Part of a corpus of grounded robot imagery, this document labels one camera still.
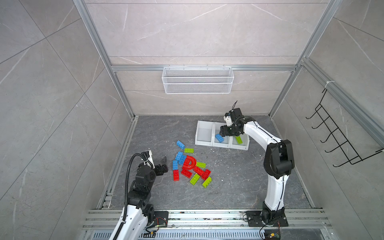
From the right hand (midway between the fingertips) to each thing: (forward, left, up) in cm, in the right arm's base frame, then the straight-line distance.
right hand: (224, 131), depth 98 cm
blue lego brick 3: (0, +3, -8) cm, 8 cm away
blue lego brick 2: (-20, +32, -7) cm, 39 cm away
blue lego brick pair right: (-16, +28, -7) cm, 33 cm away
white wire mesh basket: (+29, +17, +21) cm, 39 cm away
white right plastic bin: (-7, -6, -6) cm, 11 cm away
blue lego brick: (-5, +30, -7) cm, 31 cm away
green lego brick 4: (-31, +13, -7) cm, 35 cm away
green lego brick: (-9, +24, -8) cm, 27 cm away
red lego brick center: (-24, +18, -8) cm, 31 cm away
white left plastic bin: (+2, +13, -8) cm, 16 cm away
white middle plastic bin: (+2, +5, -2) cm, 6 cm away
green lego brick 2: (-19, +16, -9) cm, 27 cm away
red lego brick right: (-26, +14, -9) cm, 31 cm away
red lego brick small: (-25, +25, -8) cm, 36 cm away
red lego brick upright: (-26, +32, -8) cm, 42 cm away
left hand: (-20, +41, +6) cm, 46 cm away
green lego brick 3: (-1, -12, -9) cm, 15 cm away
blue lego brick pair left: (-13, +31, -8) cm, 34 cm away
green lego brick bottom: (-29, +21, -8) cm, 36 cm away
